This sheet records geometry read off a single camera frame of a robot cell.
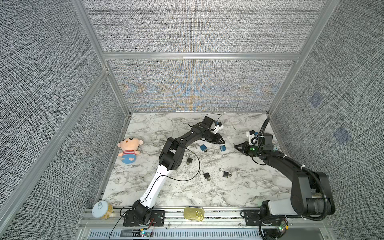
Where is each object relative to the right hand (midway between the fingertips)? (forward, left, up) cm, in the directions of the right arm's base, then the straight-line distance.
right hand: (235, 145), depth 90 cm
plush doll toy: (+1, +65, -1) cm, 65 cm away
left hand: (+6, +6, -6) cm, 11 cm away
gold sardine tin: (-35, +26, -5) cm, 44 cm away
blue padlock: (+3, +6, -7) cm, 10 cm away
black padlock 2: (-14, +7, -9) cm, 18 cm away
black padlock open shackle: (-14, +18, -9) cm, 25 cm away
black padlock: (-6, +28, -8) cm, 30 cm away
